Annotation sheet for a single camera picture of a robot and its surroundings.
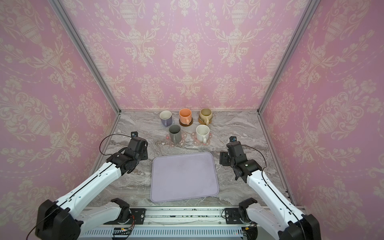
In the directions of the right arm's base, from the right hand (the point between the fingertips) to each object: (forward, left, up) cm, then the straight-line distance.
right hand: (227, 154), depth 83 cm
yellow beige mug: (+35, +9, -4) cm, 36 cm away
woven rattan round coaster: (+32, +12, -9) cm, 35 cm away
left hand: (+4, +48, +2) cm, 48 cm away
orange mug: (+36, +24, -4) cm, 43 cm away
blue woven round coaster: (+29, +38, -10) cm, 49 cm away
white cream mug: (+22, +12, -8) cm, 26 cm away
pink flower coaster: (+22, +25, -12) cm, 36 cm away
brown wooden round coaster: (+30, +24, -9) cm, 40 cm away
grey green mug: (+17, +30, -2) cm, 35 cm away
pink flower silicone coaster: (+15, +14, -11) cm, 23 cm away
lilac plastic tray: (-7, +26, -12) cm, 29 cm away
